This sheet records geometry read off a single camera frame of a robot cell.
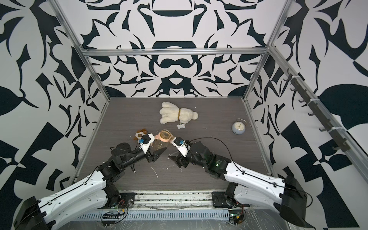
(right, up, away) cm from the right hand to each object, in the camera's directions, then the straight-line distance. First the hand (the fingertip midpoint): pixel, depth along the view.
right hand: (174, 147), depth 73 cm
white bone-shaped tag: (+4, +8, +32) cm, 33 cm away
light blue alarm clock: (+42, +8, +26) cm, 50 cm away
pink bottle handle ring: (-2, +5, -4) cm, 6 cm away
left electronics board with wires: (-32, -36, 0) cm, 48 cm away
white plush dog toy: (-4, +17, +26) cm, 31 cm away
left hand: (-7, +4, 0) cm, 8 cm away
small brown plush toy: (-24, +3, +23) cm, 33 cm away
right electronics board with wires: (+31, -33, -2) cm, 45 cm away
